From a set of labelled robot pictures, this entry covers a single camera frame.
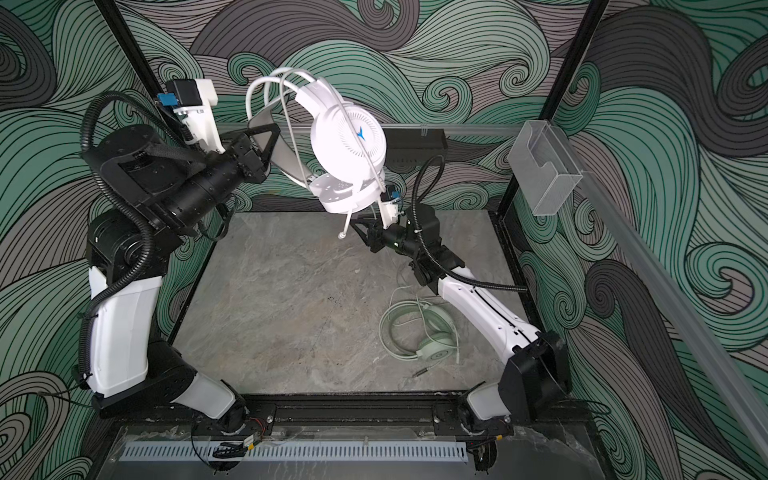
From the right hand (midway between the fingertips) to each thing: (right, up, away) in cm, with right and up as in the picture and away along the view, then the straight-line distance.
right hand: (355, 220), depth 70 cm
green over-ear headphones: (+23, -29, +11) cm, 39 cm away
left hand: (-10, +13, -26) cm, 31 cm away
